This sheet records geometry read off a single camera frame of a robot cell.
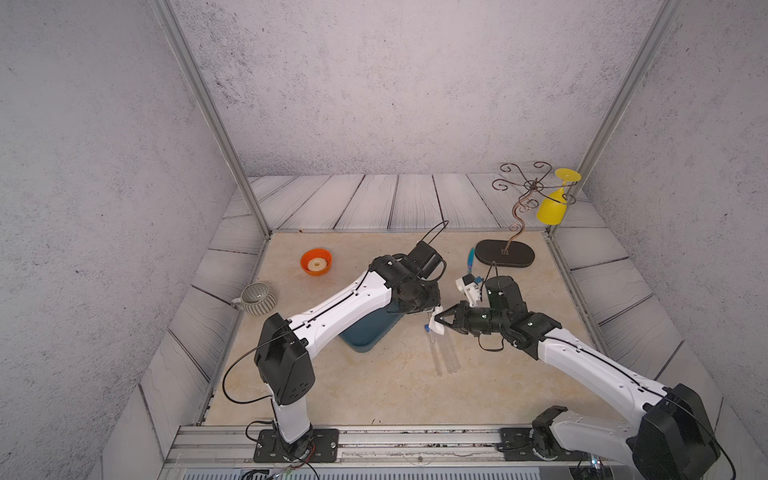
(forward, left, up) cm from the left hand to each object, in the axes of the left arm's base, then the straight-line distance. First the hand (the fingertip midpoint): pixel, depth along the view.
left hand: (443, 309), depth 77 cm
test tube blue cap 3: (-6, -4, -18) cm, 20 cm away
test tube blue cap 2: (-2, -3, -19) cm, 19 cm away
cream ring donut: (+28, +39, -16) cm, 51 cm away
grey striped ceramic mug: (+15, +57, -17) cm, 61 cm away
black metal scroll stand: (+33, -28, -16) cm, 46 cm away
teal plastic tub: (0, +21, -14) cm, 25 cm away
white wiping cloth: (-4, +2, -2) cm, 5 cm away
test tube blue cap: (-5, +4, -1) cm, 6 cm away
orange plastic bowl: (+32, +41, -14) cm, 54 cm away
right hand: (-3, +2, 0) cm, 3 cm away
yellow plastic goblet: (+35, -40, +2) cm, 53 cm away
